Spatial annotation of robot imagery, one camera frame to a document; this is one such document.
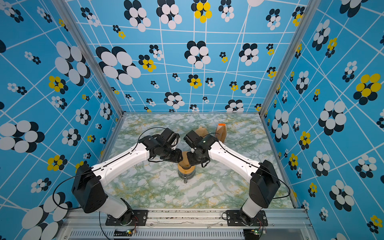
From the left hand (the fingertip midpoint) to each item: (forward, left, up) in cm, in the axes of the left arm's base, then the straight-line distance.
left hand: (181, 158), depth 81 cm
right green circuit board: (-32, -35, -14) cm, 49 cm away
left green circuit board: (-32, +28, -16) cm, 45 cm away
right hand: (-1, -7, -1) cm, 7 cm away
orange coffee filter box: (+21, -25, -5) cm, 33 cm away
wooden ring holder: (-6, -3, -4) cm, 8 cm away
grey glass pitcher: (-8, -3, -7) cm, 11 cm away
